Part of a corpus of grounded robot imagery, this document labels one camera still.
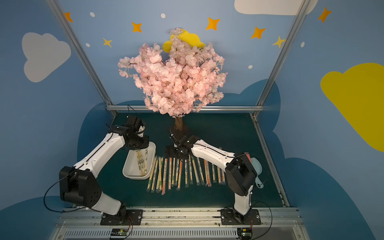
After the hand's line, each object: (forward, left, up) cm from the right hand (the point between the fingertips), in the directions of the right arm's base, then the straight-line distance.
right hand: (172, 153), depth 85 cm
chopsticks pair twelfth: (-8, +8, -11) cm, 16 cm away
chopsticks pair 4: (-3, -11, -12) cm, 16 cm away
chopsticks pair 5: (-5, -13, -12) cm, 19 cm away
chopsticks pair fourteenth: (-17, +13, -12) cm, 24 cm away
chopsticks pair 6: (-9, -21, -12) cm, 26 cm away
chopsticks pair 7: (-10, -25, -12) cm, 29 cm away
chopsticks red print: (-10, +5, -12) cm, 16 cm away
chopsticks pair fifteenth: (-1, +18, -9) cm, 20 cm away
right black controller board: (-34, -41, -15) cm, 55 cm away
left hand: (+4, +15, +3) cm, 16 cm away
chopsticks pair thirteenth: (-9, +11, -11) cm, 18 cm away
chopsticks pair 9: (-7, -31, -12) cm, 34 cm away
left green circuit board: (-38, +22, -13) cm, 45 cm away
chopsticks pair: (-5, 0, -12) cm, 13 cm away
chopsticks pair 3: (-6, -4, -12) cm, 15 cm away
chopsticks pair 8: (-6, -28, -13) cm, 32 cm away
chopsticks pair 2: (-5, -2, -12) cm, 13 cm away
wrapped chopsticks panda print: (+1, +22, -11) cm, 24 cm away
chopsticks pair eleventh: (-5, +2, -12) cm, 13 cm away
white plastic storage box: (-6, +26, -12) cm, 30 cm away
